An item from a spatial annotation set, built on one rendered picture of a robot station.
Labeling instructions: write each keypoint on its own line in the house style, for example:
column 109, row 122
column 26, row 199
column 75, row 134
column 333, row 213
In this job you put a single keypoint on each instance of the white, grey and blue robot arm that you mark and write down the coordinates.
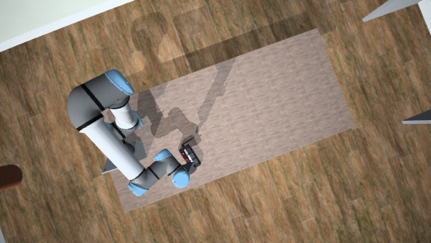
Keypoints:
column 111, row 90

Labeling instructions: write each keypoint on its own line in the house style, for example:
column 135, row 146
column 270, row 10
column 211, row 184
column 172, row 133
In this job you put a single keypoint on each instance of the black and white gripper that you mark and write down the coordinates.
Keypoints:
column 190, row 167

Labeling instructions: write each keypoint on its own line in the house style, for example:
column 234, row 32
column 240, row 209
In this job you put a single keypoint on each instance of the dark grey power strip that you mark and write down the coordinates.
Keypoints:
column 188, row 154

